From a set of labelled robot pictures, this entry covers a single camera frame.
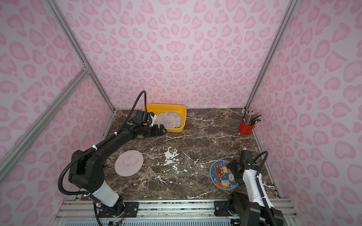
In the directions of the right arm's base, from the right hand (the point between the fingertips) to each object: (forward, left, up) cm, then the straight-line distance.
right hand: (232, 172), depth 85 cm
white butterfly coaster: (+39, +41, +2) cm, 57 cm away
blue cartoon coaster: (-3, +7, 0) cm, 7 cm away
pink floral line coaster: (+39, +36, +2) cm, 53 cm away
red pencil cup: (+30, -13, +3) cm, 33 cm away
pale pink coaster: (+4, +65, +1) cm, 65 cm away
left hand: (+19, +42, +15) cm, 49 cm away
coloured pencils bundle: (+32, -15, +13) cm, 37 cm away
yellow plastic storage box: (+52, +54, +1) cm, 75 cm away
